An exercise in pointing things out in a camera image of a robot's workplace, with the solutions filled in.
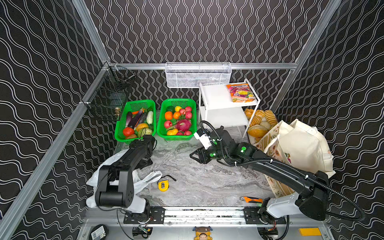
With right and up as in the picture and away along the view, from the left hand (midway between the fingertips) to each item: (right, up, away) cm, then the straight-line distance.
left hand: (141, 166), depth 85 cm
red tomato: (-15, +19, +16) cm, 29 cm away
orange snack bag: (+55, +41, -5) cm, 69 cm away
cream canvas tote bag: (+87, +13, -7) cm, 88 cm away
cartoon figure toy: (+34, -26, -17) cm, 46 cm away
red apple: (+26, +31, +27) cm, 49 cm away
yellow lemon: (+17, +37, +32) cm, 52 cm away
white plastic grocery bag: (+8, -8, -25) cm, 28 cm away
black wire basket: (-23, +43, +9) cm, 50 cm away
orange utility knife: (+59, -16, -6) cm, 62 cm away
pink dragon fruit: (+23, +24, +18) cm, 37 cm away
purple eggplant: (-19, +29, +28) cm, 45 cm away
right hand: (+29, +9, -14) cm, 33 cm away
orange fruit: (+11, +31, +26) cm, 42 cm away
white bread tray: (+81, +27, +25) cm, 89 cm away
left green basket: (-18, +39, +32) cm, 54 cm away
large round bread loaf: (+72, +20, +16) cm, 77 cm away
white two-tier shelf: (+41, +33, -8) cm, 53 cm away
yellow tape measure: (+13, -10, -2) cm, 16 cm away
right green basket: (+23, +42, +32) cm, 57 cm away
